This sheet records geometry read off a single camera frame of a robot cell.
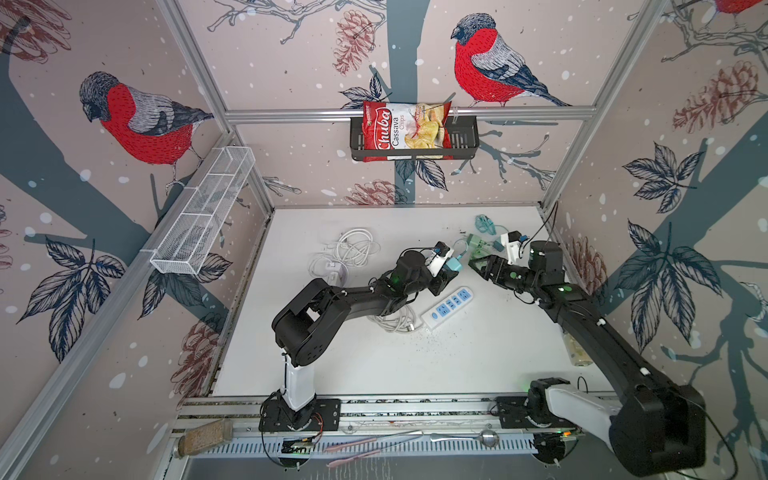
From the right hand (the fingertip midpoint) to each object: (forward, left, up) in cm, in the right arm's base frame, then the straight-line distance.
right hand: (472, 270), depth 80 cm
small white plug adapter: (+4, +40, -9) cm, 42 cm away
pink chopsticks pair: (-41, +27, -17) cm, 51 cm away
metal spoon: (-36, -2, -17) cm, 40 cm away
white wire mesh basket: (+8, +73, +15) cm, 75 cm away
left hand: (+2, +4, -4) cm, 6 cm away
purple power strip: (+7, +39, -15) cm, 43 cm away
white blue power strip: (-6, +9, -15) cm, 19 cm away
